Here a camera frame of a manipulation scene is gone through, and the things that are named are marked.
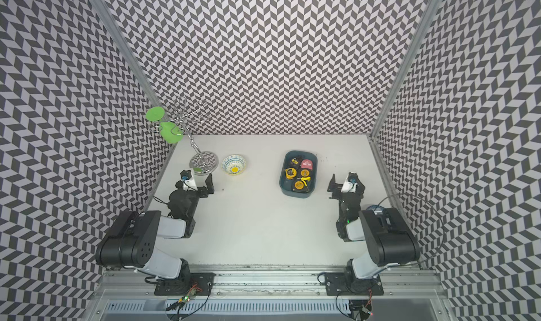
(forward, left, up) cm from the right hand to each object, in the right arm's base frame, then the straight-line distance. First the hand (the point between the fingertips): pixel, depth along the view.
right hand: (345, 179), depth 90 cm
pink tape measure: (+14, +15, -7) cm, 22 cm away
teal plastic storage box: (+7, +20, -6) cm, 22 cm away
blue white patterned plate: (-9, -15, -10) cm, 20 cm away
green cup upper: (+16, +77, +24) cm, 83 cm away
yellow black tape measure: (0, +19, -5) cm, 19 cm away
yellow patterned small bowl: (+14, +52, -7) cm, 54 cm away
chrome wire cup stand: (+15, +68, -6) cm, 70 cm away
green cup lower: (+13, +73, +17) cm, 76 cm away
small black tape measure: (+14, +21, -6) cm, 26 cm away
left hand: (+2, +62, +1) cm, 63 cm away
